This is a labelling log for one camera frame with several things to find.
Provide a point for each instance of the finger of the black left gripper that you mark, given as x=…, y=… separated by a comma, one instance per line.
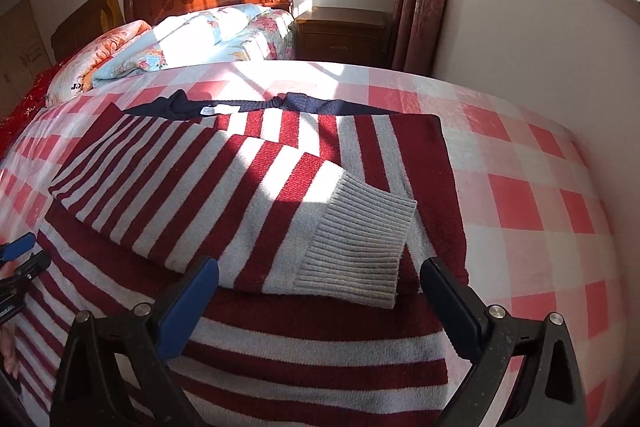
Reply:
x=13, y=250
x=22, y=277

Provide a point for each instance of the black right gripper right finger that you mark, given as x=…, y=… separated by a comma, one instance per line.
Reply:
x=547, y=391

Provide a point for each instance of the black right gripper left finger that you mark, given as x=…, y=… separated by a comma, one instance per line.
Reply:
x=89, y=389

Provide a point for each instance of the red white navy striped sweater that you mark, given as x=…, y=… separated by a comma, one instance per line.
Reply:
x=319, y=225

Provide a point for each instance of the person's left hand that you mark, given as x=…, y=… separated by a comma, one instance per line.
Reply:
x=8, y=352

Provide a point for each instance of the pink white checkered bedsheet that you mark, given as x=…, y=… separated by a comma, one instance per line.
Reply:
x=538, y=236

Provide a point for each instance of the red patterned bedsheet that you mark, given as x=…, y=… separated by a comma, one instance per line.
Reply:
x=30, y=105

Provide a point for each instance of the pink floral pillow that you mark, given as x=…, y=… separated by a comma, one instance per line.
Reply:
x=74, y=77

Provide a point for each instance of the brown wooden wardrobe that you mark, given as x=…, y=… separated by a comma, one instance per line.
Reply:
x=22, y=53

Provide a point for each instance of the floral light blue quilt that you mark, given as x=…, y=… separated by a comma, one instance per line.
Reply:
x=236, y=33

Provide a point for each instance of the dark wooden nightstand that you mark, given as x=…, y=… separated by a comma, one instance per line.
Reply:
x=341, y=35

